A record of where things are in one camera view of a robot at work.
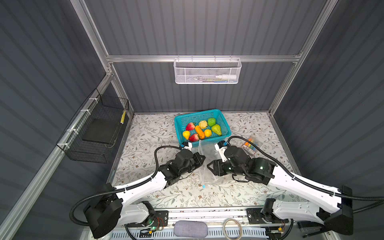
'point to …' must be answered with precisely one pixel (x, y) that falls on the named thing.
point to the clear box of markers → (249, 147)
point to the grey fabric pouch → (190, 229)
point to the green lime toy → (211, 121)
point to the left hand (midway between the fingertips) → (207, 156)
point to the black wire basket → (98, 106)
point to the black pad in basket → (102, 130)
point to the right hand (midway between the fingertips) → (211, 167)
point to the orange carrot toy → (200, 132)
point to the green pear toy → (216, 129)
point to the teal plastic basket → (210, 126)
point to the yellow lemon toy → (208, 133)
